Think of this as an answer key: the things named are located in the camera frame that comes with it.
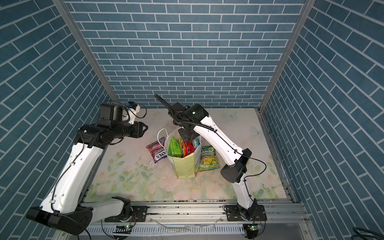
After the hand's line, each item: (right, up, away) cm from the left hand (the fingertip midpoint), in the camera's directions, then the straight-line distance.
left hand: (144, 125), depth 70 cm
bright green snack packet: (+13, -13, +8) cm, 20 cm away
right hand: (+21, -4, +5) cm, 22 cm away
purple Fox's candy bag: (-1, -17, +24) cm, 29 cm away
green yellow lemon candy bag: (+32, -21, +20) cm, 44 cm away
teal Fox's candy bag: (+24, -9, +7) cm, 27 cm away
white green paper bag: (+20, -22, +7) cm, 30 cm away
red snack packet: (+21, -12, +7) cm, 25 cm away
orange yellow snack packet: (+17, -12, +10) cm, 23 cm away
